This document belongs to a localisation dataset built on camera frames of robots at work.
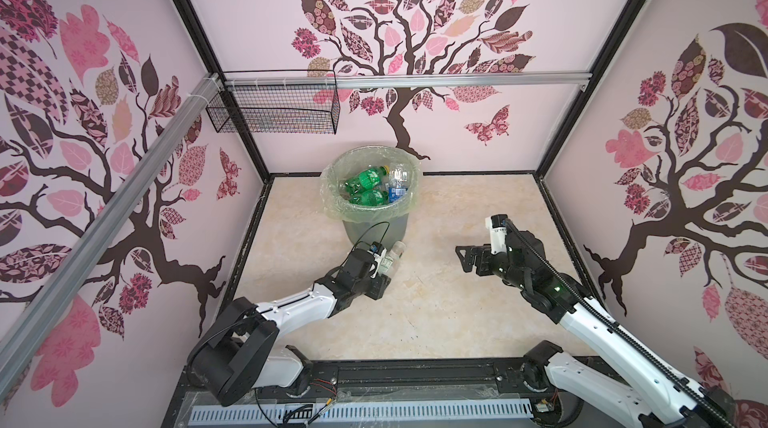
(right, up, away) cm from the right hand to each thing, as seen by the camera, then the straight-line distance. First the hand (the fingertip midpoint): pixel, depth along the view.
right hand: (471, 244), depth 76 cm
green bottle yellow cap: (-29, +17, +9) cm, 35 cm away
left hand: (-24, -13, +12) cm, 30 cm away
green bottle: (-27, +12, +9) cm, 31 cm away
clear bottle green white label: (-20, -6, +18) cm, 27 cm away
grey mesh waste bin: (-31, 0, +20) cm, 37 cm away
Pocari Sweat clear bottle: (-19, +17, +13) cm, 29 cm away
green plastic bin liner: (-35, +23, +13) cm, 44 cm away
